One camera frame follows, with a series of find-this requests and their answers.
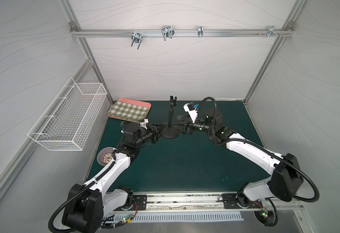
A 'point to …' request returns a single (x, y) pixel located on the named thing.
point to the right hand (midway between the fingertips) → (174, 120)
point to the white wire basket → (65, 124)
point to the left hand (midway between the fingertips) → (167, 126)
